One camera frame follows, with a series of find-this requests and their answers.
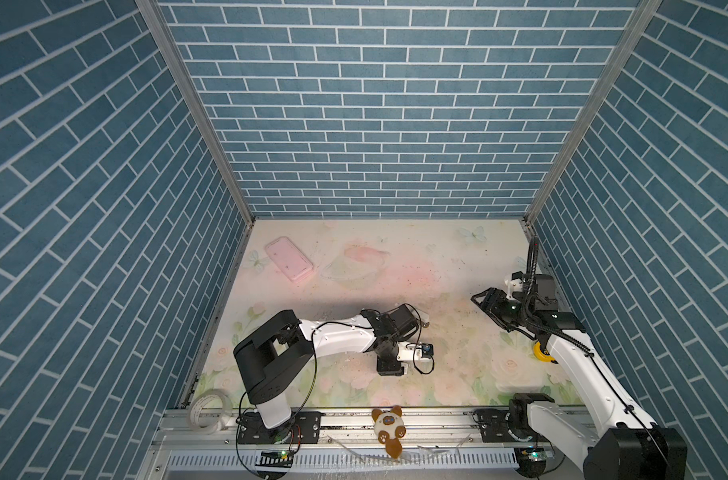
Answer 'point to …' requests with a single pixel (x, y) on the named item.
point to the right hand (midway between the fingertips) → (476, 298)
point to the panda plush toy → (390, 428)
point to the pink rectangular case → (284, 251)
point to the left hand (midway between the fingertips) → (399, 362)
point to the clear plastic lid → (357, 267)
